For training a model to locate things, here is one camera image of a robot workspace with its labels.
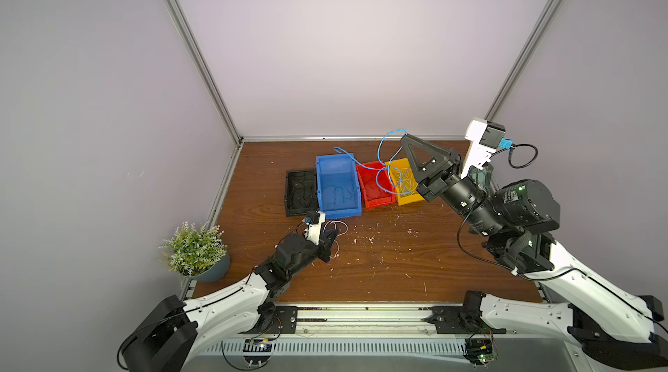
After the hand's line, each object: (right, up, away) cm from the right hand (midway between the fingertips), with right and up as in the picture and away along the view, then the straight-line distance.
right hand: (409, 135), depth 41 cm
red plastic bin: (+1, -17, +55) cm, 58 cm away
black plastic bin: (-28, -17, +62) cm, 70 cm away
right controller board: (+26, -56, +28) cm, 68 cm away
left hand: (-11, -26, +38) cm, 47 cm away
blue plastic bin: (-14, -8, +62) cm, 64 cm away
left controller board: (-35, -59, +31) cm, 75 cm away
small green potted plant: (-51, -29, +29) cm, 66 cm away
